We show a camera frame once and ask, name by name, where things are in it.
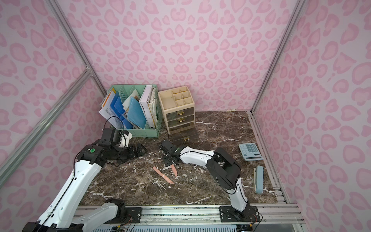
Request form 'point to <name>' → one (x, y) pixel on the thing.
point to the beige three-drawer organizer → (178, 108)
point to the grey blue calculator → (250, 152)
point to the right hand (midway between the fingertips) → (167, 159)
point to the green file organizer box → (125, 91)
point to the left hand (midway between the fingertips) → (141, 151)
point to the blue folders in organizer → (134, 114)
